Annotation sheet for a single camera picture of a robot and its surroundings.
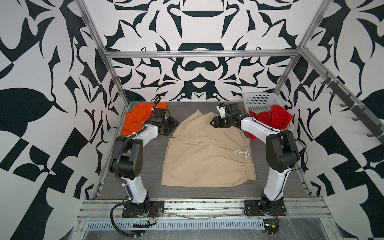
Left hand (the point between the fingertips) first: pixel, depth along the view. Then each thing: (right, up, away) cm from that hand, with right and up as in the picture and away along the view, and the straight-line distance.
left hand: (179, 120), depth 95 cm
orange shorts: (-31, +4, +14) cm, 34 cm away
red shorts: (+63, +2, +4) cm, 63 cm away
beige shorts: (+13, -21, -2) cm, 25 cm away
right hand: (+21, 0, 0) cm, 21 cm away
